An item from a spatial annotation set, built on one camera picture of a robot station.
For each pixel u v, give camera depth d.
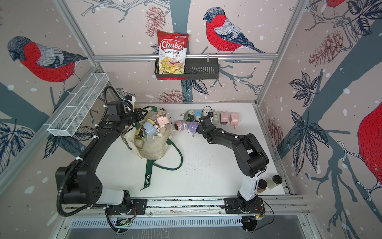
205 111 1.06
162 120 0.98
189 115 1.05
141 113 0.74
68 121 0.71
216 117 1.04
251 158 0.49
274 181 0.73
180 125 1.00
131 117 0.71
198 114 1.04
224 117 1.03
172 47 0.83
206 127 0.76
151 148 0.97
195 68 1.07
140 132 0.89
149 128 0.92
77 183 0.42
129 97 0.74
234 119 1.03
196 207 0.75
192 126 1.00
